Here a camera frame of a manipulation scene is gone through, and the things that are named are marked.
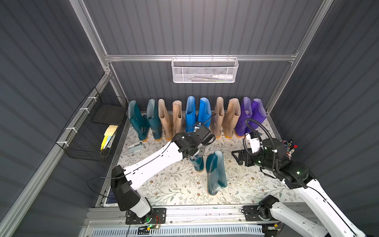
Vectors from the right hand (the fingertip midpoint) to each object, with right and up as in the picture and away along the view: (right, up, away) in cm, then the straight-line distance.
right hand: (241, 151), depth 68 cm
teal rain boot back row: (-45, +16, +14) cm, 49 cm away
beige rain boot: (-38, +16, +17) cm, 45 cm away
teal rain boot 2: (-12, -11, -5) cm, 17 cm away
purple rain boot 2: (+15, +19, +16) cm, 29 cm away
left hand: (-19, +2, +5) cm, 20 cm away
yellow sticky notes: (-65, +8, +5) cm, 66 cm away
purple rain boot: (+8, +19, +17) cm, 27 cm away
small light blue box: (-61, -2, +29) cm, 67 cm away
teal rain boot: (-20, -7, +10) cm, 23 cm away
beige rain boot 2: (-31, +16, +14) cm, 37 cm away
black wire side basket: (-75, +6, +1) cm, 75 cm away
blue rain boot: (-24, +19, +16) cm, 34 cm away
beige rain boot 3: (-8, +17, +16) cm, 25 cm away
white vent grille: (+1, -39, +2) cm, 39 cm away
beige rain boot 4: (+1, +19, +21) cm, 28 cm away
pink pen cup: (+34, 0, +16) cm, 38 cm away
